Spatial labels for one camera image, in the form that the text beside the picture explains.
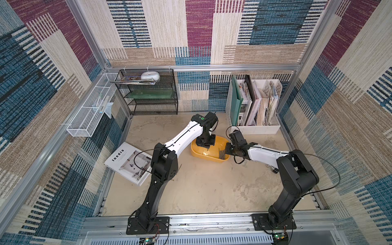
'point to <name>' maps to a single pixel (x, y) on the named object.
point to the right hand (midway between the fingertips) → (227, 147)
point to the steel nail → (221, 154)
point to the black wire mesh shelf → (150, 92)
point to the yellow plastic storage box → (212, 153)
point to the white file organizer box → (252, 106)
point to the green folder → (236, 100)
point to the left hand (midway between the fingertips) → (210, 145)
